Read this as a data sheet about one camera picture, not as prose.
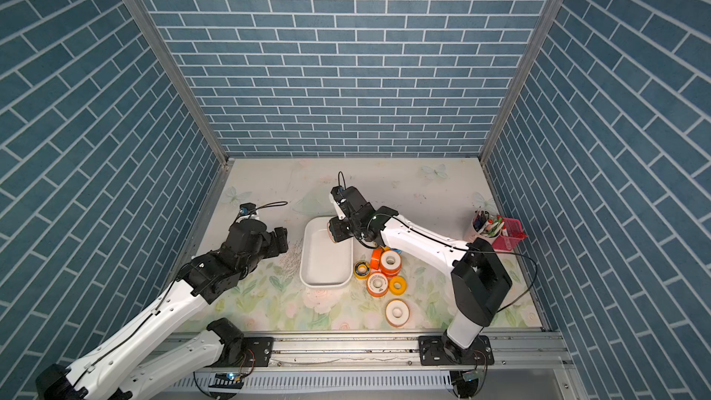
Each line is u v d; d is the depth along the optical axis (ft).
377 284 2.79
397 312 2.64
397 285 2.83
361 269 2.91
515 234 2.90
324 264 2.92
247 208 2.17
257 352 2.43
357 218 2.07
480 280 1.45
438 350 2.42
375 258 2.82
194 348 1.89
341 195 2.07
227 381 2.37
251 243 1.86
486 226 2.83
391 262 2.85
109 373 1.31
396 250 2.88
